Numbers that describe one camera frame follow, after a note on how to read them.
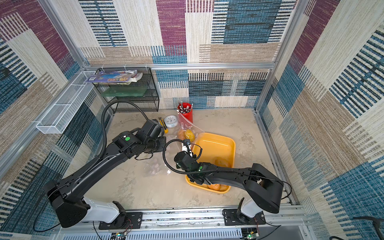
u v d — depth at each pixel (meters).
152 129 0.54
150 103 0.98
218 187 0.80
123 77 0.82
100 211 0.53
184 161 0.61
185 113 0.99
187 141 0.72
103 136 0.49
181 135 0.99
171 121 1.11
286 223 0.73
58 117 0.71
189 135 0.94
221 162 0.85
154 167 0.85
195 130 0.88
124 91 0.94
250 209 0.54
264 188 0.43
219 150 0.97
